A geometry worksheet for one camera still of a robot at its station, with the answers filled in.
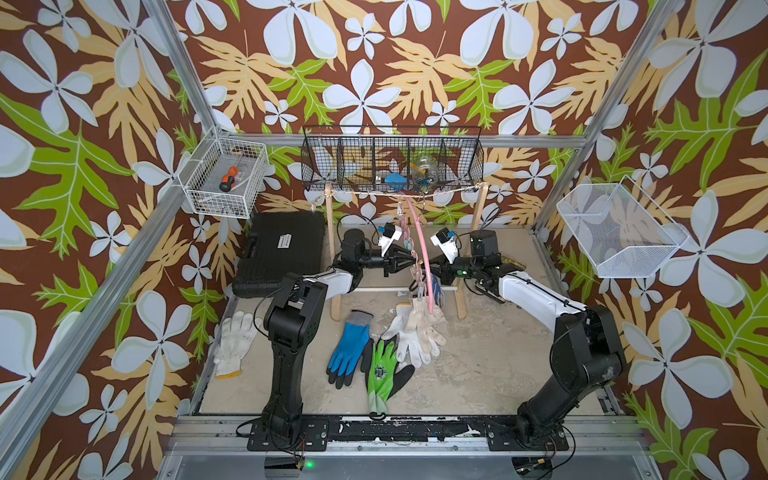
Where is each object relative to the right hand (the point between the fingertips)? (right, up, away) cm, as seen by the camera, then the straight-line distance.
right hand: (424, 263), depth 87 cm
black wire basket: (-6, +34, +8) cm, 35 cm away
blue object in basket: (-8, +26, +8) cm, 29 cm away
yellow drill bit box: (+35, 0, +20) cm, 41 cm away
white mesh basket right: (+54, +9, -5) cm, 56 cm away
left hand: (-2, +3, -1) cm, 3 cm away
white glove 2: (-58, -23, +4) cm, 63 cm away
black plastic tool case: (-49, +7, +18) cm, 53 cm away
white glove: (+1, -17, +1) cm, 17 cm away
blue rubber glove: (-23, -28, -5) cm, 37 cm away
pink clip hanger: (-3, -1, -5) cm, 6 cm away
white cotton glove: (-6, -21, +4) cm, 22 cm away
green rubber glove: (-13, -32, -4) cm, 34 cm away
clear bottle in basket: (+2, +30, +5) cm, 31 cm away
